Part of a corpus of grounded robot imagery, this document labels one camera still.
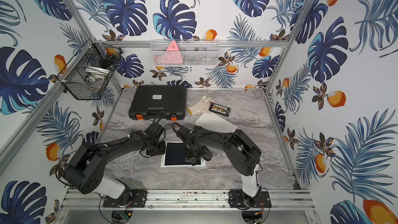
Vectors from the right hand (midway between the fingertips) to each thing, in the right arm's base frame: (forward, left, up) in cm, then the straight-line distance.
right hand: (193, 158), depth 87 cm
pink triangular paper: (+47, +13, +36) cm, 61 cm away
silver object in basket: (+37, +58, +29) cm, 75 cm away
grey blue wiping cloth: (-1, -6, +9) cm, 11 cm away
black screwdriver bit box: (+34, -17, +2) cm, 38 cm away
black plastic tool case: (+38, +32, +7) cm, 50 cm away
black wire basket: (+52, +60, +33) cm, 86 cm away
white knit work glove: (+38, -4, +1) cm, 39 cm away
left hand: (+3, +17, 0) cm, 18 cm away
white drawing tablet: (+27, -14, -3) cm, 30 cm away
